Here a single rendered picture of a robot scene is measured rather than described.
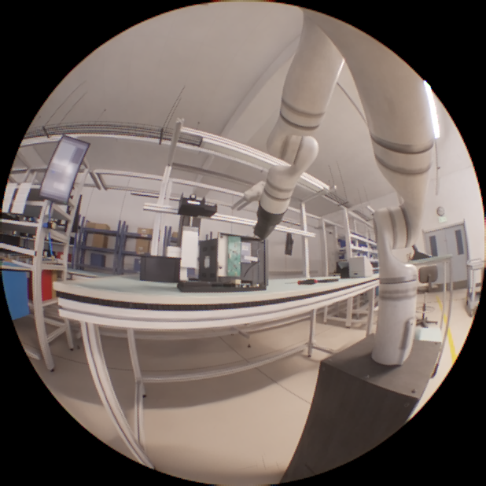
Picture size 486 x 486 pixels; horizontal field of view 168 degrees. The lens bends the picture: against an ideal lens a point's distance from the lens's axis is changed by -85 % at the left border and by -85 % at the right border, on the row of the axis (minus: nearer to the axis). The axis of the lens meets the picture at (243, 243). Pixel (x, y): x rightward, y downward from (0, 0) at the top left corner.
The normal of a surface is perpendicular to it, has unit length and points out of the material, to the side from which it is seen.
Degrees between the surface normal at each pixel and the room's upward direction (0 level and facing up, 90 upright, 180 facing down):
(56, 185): 101
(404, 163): 151
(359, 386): 90
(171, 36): 180
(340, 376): 90
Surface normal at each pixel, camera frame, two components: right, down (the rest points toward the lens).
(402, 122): -0.48, 0.86
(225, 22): -0.01, 0.98
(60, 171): 0.79, 0.08
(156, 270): 0.48, -0.16
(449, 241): -0.88, -0.10
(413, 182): -0.26, 0.92
